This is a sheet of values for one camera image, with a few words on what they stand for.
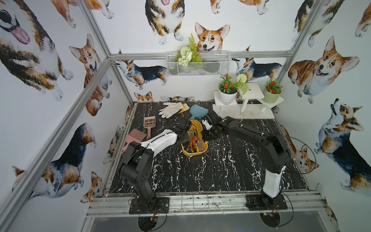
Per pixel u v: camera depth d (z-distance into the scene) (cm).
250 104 121
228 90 88
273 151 49
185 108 117
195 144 93
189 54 78
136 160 51
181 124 73
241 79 89
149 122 110
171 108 115
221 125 66
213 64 93
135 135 101
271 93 93
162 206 73
